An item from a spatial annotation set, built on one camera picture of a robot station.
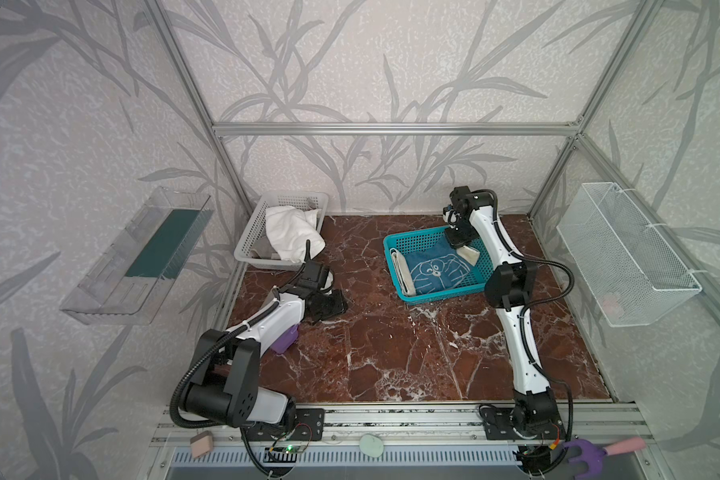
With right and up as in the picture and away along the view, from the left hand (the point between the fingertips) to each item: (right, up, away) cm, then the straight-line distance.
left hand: (348, 297), depth 89 cm
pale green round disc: (+8, -31, -20) cm, 38 cm away
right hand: (+37, +19, +15) cm, 44 cm away
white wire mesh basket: (+62, +10, -27) cm, 69 cm away
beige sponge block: (-33, -31, -19) cm, 49 cm away
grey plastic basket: (-36, +18, +15) cm, 43 cm away
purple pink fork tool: (+60, -34, -20) cm, 71 cm away
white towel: (-23, +21, +15) cm, 34 cm away
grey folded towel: (-32, +14, +16) cm, 38 cm away
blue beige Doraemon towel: (+29, +8, +13) cm, 32 cm away
